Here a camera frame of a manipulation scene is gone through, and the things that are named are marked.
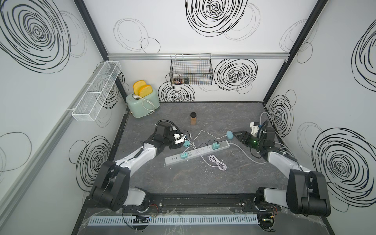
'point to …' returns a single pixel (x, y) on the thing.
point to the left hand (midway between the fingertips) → (180, 134)
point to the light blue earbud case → (229, 134)
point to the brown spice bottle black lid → (193, 119)
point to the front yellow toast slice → (145, 90)
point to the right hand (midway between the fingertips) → (237, 134)
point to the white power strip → (176, 158)
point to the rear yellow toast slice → (137, 86)
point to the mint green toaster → (139, 106)
